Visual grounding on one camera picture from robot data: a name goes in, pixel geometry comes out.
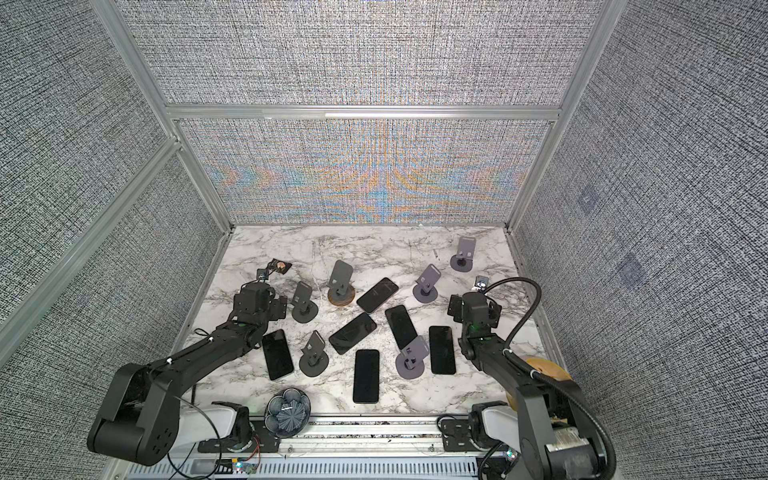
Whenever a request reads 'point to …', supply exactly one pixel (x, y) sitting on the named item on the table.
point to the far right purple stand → (463, 260)
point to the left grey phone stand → (304, 310)
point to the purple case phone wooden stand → (377, 295)
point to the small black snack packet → (279, 266)
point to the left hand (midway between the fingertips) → (267, 293)
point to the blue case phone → (401, 325)
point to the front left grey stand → (314, 360)
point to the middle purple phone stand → (426, 292)
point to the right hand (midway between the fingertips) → (475, 291)
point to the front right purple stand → (410, 364)
